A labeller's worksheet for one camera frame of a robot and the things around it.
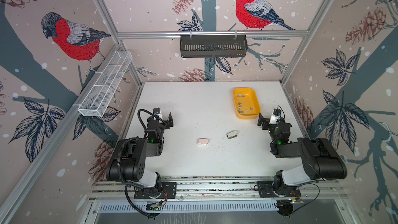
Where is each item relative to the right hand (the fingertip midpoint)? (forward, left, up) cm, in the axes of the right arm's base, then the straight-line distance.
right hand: (268, 115), depth 90 cm
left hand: (-3, +63, +3) cm, 64 cm away
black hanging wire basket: (+43, +33, +20) cm, 58 cm away
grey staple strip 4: (+12, +6, -10) cm, 16 cm away
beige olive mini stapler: (-10, +21, -7) cm, 24 cm away
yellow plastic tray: (+17, +9, -10) cm, 22 cm away
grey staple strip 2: (+9, +14, -10) cm, 20 cm away
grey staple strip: (+23, +13, -9) cm, 28 cm away
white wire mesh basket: (-6, +88, +24) cm, 92 cm away
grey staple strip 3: (+9, +10, -9) cm, 17 cm away
